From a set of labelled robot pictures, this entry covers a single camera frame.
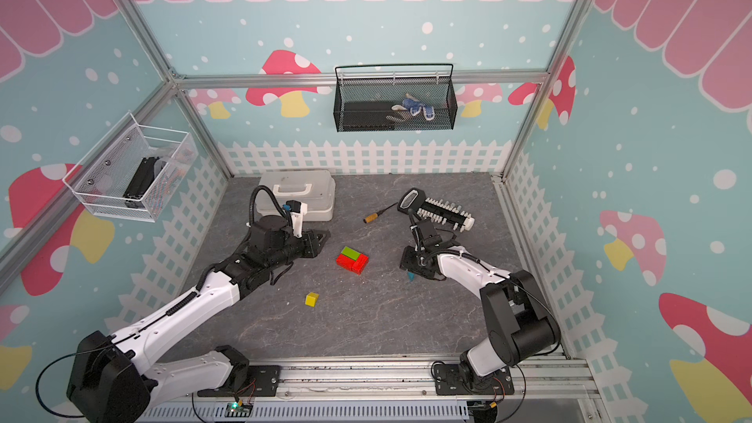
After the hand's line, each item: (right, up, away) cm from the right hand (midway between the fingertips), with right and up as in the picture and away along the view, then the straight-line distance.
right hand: (405, 263), depth 91 cm
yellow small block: (-29, -10, -4) cm, 31 cm away
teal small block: (+2, -4, -1) cm, 4 cm away
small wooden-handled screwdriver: (-10, +14, +15) cm, 23 cm away
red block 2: (-14, -1, +3) cm, 14 cm away
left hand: (-22, +9, -11) cm, 27 cm away
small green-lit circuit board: (-44, -33, -19) cm, 58 cm away
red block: (-19, 0, +3) cm, 19 cm away
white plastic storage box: (-30, +24, +9) cm, 39 cm away
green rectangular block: (-17, +2, +4) cm, 18 cm away
